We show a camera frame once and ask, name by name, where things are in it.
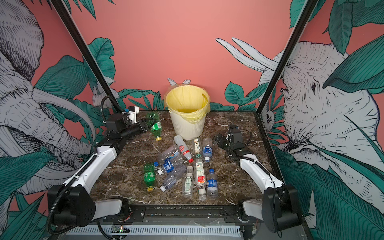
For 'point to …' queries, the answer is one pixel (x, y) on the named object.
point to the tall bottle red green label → (200, 177)
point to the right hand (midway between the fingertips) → (217, 136)
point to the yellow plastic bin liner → (192, 101)
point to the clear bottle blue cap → (175, 165)
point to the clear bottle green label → (188, 182)
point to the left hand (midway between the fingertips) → (155, 119)
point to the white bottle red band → (184, 148)
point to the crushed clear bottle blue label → (171, 152)
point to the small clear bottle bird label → (197, 147)
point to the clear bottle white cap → (174, 177)
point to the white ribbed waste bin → (184, 127)
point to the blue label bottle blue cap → (212, 188)
